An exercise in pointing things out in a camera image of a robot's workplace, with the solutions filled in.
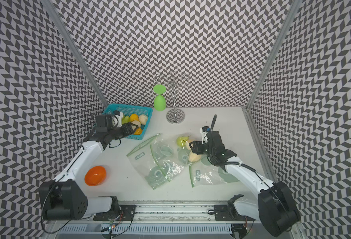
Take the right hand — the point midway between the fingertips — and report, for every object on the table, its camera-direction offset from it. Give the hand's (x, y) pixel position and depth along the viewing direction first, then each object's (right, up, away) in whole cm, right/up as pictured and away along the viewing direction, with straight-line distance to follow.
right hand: (193, 146), depth 83 cm
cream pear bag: (-35, +16, +22) cm, 44 cm away
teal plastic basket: (-51, +23, +36) cm, 67 cm away
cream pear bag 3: (-4, 0, +8) cm, 9 cm away
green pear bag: (-7, +2, +8) cm, 11 cm away
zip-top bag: (-21, -7, -3) cm, 23 cm away
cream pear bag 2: (-39, +13, +21) cm, 47 cm away
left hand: (-34, +10, 0) cm, 36 cm away
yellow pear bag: (-42, +17, +24) cm, 51 cm away
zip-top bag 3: (-12, -6, +10) cm, 17 cm away
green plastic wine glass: (-20, +26, +6) cm, 34 cm away
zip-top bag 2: (+6, -15, +1) cm, 17 cm away
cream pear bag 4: (0, -7, +4) cm, 8 cm away
